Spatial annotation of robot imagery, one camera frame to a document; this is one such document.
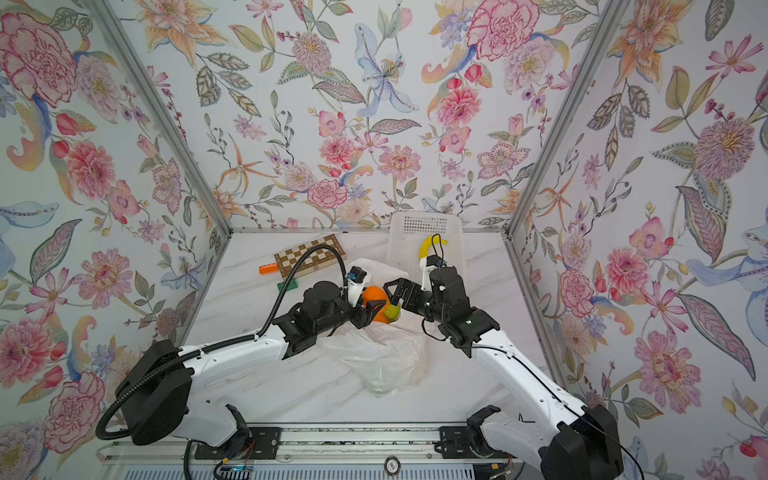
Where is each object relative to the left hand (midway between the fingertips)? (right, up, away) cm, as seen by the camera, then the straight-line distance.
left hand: (381, 300), depth 79 cm
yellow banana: (+18, +18, +37) cm, 45 cm away
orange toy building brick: (-42, +8, +32) cm, 53 cm away
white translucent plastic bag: (+3, -14, -4) cm, 15 cm away
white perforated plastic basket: (+8, +14, +35) cm, 38 cm away
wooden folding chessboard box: (-24, +11, +31) cm, 41 cm away
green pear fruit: (+3, -6, +14) cm, 16 cm away
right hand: (+3, +3, -1) cm, 4 cm away
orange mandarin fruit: (-1, +2, -3) cm, 4 cm away
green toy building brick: (-31, +2, +25) cm, 40 cm away
